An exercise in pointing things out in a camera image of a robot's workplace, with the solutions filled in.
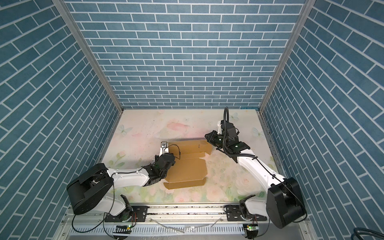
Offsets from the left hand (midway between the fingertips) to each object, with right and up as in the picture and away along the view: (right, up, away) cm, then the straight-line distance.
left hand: (169, 151), depth 90 cm
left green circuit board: (-19, -35, -17) cm, 43 cm away
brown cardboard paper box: (+12, -10, -1) cm, 16 cm away
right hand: (+20, +11, -8) cm, 24 cm away
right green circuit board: (+45, -35, -16) cm, 59 cm away
